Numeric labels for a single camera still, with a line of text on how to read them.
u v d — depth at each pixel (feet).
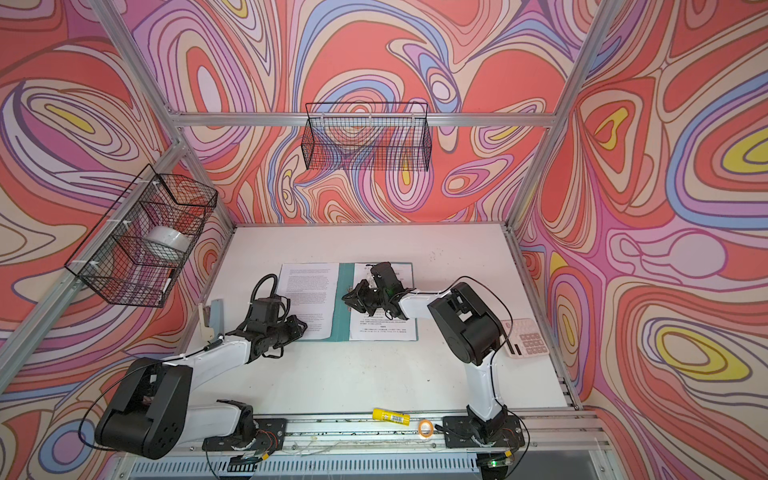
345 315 3.08
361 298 2.76
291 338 2.65
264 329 2.31
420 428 2.42
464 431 2.41
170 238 2.37
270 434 2.39
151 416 1.37
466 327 1.73
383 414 2.46
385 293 2.52
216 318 3.00
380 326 3.01
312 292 3.26
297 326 2.75
